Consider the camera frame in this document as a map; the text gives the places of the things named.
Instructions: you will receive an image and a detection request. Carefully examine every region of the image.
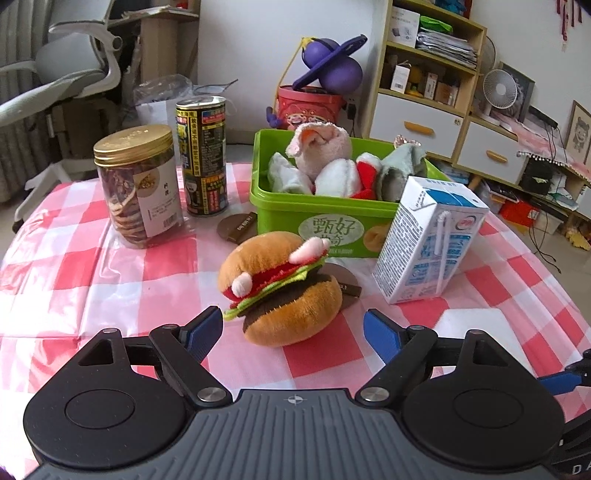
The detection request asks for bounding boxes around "light green plush cloth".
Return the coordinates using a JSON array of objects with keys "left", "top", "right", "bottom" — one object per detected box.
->
[{"left": 379, "top": 144, "right": 428, "bottom": 203}]

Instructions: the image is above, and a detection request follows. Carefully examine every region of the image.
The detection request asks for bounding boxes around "light framed picture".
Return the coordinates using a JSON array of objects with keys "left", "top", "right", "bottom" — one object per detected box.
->
[{"left": 566, "top": 100, "right": 591, "bottom": 155}]

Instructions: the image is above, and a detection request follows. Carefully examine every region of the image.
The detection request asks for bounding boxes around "red snack bucket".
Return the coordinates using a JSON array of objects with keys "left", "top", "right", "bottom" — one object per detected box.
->
[{"left": 267, "top": 84, "right": 346, "bottom": 132}]

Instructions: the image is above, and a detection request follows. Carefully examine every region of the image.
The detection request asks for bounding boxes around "tall black yellow can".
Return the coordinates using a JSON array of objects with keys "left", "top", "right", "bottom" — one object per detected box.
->
[{"left": 175, "top": 96, "right": 230, "bottom": 217}]

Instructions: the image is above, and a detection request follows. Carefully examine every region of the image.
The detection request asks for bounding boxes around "grey office chair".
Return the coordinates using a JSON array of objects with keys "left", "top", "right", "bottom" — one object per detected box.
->
[{"left": 0, "top": 0, "right": 123, "bottom": 227}]

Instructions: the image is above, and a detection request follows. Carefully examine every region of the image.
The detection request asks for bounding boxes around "light wooden desk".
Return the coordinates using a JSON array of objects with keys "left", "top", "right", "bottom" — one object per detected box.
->
[{"left": 139, "top": 0, "right": 201, "bottom": 88}]

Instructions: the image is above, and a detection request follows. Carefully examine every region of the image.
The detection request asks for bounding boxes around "purple ringed ball toy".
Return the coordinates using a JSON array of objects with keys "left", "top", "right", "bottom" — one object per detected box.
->
[{"left": 292, "top": 34, "right": 369, "bottom": 93}]

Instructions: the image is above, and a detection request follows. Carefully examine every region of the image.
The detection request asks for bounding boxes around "red white checked tablecloth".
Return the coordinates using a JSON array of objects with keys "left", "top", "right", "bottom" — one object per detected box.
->
[{"left": 0, "top": 159, "right": 591, "bottom": 467}]

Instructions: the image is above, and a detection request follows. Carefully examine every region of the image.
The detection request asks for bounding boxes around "brown round disc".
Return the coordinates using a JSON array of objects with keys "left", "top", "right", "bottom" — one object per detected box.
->
[
  {"left": 217, "top": 212, "right": 257, "bottom": 244},
  {"left": 323, "top": 264, "right": 363, "bottom": 309}
]

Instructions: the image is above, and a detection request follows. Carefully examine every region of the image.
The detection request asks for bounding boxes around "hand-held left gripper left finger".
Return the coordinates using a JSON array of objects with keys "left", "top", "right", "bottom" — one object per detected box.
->
[{"left": 76, "top": 305, "right": 234, "bottom": 409}]

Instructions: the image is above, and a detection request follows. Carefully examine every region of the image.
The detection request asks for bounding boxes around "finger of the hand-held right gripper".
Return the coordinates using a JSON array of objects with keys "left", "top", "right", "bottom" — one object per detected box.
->
[{"left": 538, "top": 348, "right": 591, "bottom": 397}]

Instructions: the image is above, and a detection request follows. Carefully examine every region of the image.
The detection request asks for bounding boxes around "burger plush toy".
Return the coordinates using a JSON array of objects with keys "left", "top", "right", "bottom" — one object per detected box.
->
[{"left": 218, "top": 231, "right": 343, "bottom": 347}]

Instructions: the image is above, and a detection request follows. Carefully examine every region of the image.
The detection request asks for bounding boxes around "blue white milk carton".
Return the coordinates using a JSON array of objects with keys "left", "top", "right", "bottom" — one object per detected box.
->
[{"left": 372, "top": 175, "right": 490, "bottom": 305}]

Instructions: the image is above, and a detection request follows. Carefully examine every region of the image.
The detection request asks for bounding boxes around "pink cloth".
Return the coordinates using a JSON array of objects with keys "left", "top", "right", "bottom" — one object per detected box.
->
[{"left": 512, "top": 117, "right": 591, "bottom": 176}]

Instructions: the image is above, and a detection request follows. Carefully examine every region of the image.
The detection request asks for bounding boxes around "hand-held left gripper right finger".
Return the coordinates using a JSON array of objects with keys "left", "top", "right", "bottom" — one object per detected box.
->
[{"left": 355, "top": 309, "right": 513, "bottom": 407}]

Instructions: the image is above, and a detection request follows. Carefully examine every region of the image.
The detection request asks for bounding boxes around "cookie jar with gold lid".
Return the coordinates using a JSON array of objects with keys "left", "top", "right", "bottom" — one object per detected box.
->
[{"left": 93, "top": 124, "right": 184, "bottom": 250}]

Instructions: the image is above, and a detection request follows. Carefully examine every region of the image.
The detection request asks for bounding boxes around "white glove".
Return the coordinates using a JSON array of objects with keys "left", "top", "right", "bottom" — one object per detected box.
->
[{"left": 268, "top": 152, "right": 315, "bottom": 195}]

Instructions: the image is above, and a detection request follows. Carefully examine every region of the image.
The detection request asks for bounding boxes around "dark picture frame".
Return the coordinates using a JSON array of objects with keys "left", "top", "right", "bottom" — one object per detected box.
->
[{"left": 501, "top": 62, "right": 536, "bottom": 123}]

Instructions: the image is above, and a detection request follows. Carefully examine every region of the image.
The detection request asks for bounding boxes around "white plush with red scarf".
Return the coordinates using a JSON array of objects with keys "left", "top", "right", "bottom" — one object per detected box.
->
[{"left": 315, "top": 154, "right": 385, "bottom": 200}]

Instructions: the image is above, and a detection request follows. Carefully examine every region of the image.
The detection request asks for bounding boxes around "white desk fan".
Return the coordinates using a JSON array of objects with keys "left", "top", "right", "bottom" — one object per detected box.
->
[{"left": 482, "top": 69, "right": 520, "bottom": 123}]

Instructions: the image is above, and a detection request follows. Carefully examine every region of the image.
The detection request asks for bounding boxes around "clear plastic bag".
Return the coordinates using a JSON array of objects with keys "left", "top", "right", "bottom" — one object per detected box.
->
[{"left": 134, "top": 74, "right": 195, "bottom": 107}]

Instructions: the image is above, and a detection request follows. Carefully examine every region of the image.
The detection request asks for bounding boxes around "low white drawer cabinet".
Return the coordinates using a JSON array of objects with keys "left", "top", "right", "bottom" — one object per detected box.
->
[{"left": 455, "top": 115, "right": 532, "bottom": 185}]

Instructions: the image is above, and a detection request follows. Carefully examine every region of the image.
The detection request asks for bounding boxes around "red box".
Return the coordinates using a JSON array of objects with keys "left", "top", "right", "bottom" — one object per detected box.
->
[{"left": 501, "top": 200, "right": 541, "bottom": 222}]

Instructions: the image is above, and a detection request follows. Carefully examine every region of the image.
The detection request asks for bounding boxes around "white box with dark print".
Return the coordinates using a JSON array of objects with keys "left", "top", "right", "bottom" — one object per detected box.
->
[{"left": 390, "top": 6, "right": 421, "bottom": 47}]

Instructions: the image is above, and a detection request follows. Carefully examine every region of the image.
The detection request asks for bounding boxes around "clear storage box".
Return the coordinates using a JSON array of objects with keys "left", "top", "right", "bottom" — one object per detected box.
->
[{"left": 445, "top": 166, "right": 478, "bottom": 185}]

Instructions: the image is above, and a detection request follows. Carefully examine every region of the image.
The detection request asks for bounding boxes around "tall wooden shelf cabinet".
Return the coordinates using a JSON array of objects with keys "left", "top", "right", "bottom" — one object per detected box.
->
[{"left": 360, "top": 0, "right": 488, "bottom": 160}]

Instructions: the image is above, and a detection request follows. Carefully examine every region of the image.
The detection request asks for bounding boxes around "stack of papers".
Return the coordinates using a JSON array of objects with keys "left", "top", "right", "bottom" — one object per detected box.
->
[{"left": 416, "top": 30, "right": 478, "bottom": 70}]

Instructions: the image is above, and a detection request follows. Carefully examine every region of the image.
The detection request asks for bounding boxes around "green plastic bin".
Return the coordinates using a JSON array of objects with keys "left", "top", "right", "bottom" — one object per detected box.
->
[{"left": 249, "top": 128, "right": 455, "bottom": 260}]

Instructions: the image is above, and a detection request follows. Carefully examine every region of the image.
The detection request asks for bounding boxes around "pink plush toy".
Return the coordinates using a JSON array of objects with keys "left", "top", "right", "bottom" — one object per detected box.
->
[{"left": 285, "top": 122, "right": 352, "bottom": 182}]

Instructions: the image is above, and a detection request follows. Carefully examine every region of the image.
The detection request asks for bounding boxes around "white shopping bag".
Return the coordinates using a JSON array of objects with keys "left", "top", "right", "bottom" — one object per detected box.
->
[{"left": 135, "top": 85, "right": 238, "bottom": 134}]

